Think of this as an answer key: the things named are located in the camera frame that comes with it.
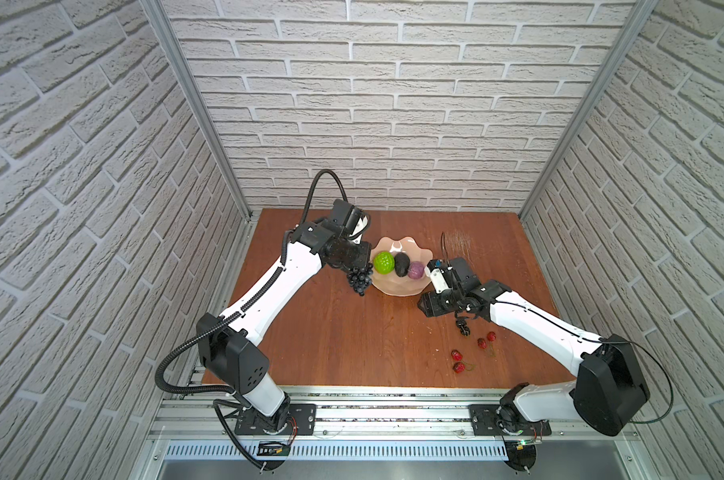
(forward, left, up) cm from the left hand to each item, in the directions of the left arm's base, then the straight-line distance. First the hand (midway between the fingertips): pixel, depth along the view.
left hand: (369, 247), depth 77 cm
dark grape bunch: (-5, +3, -6) cm, 9 cm away
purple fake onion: (+5, -16, -19) cm, 25 cm away
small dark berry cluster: (-13, -28, -24) cm, 39 cm away
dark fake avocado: (+9, -12, -20) cm, 25 cm away
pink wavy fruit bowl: (+3, -8, -24) cm, 26 cm away
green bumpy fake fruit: (+9, -5, -19) cm, 22 cm away
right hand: (-7, -17, -15) cm, 24 cm away
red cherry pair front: (-24, -25, -24) cm, 42 cm away
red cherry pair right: (-17, -36, -23) cm, 46 cm away
